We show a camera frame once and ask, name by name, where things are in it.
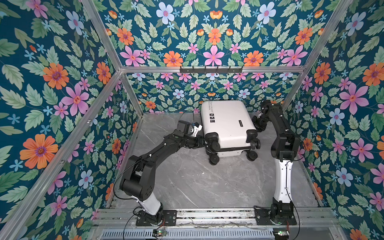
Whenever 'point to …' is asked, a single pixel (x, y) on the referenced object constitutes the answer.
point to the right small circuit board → (281, 235)
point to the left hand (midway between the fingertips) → (211, 140)
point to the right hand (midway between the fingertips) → (250, 127)
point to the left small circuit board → (157, 232)
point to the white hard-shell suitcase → (228, 129)
